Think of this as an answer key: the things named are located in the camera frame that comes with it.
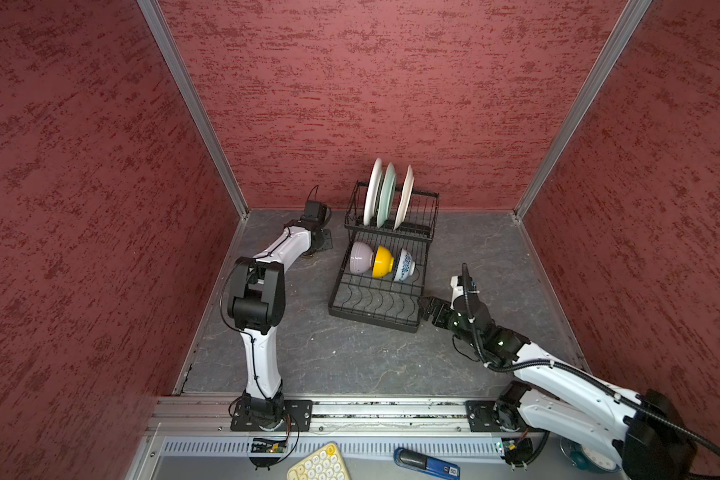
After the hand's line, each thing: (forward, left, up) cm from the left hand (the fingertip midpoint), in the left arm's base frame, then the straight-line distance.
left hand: (320, 247), depth 100 cm
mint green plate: (-3, -21, +27) cm, 34 cm away
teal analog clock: (-57, -66, -2) cm, 88 cm away
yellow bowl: (-7, -22, +2) cm, 23 cm away
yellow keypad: (-59, -8, -5) cm, 60 cm away
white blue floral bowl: (-9, -28, +3) cm, 30 cm away
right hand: (-24, -33, +4) cm, 41 cm away
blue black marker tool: (-59, -30, -2) cm, 66 cm away
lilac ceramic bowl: (-6, -14, +3) cm, 16 cm away
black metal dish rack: (-18, -21, -5) cm, 28 cm away
